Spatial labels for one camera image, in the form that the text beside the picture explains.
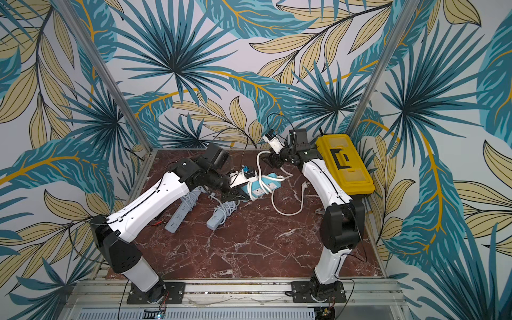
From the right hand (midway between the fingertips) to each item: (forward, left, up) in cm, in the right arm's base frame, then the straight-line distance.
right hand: (269, 152), depth 86 cm
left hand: (-23, +10, +2) cm, 25 cm away
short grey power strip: (-20, +23, -19) cm, 36 cm away
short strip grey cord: (-16, +19, -18) cm, 31 cm away
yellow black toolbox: (+4, -35, -8) cm, 36 cm away
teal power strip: (-23, +2, +10) cm, 25 cm away
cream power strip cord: (-2, -19, -23) cm, 30 cm away
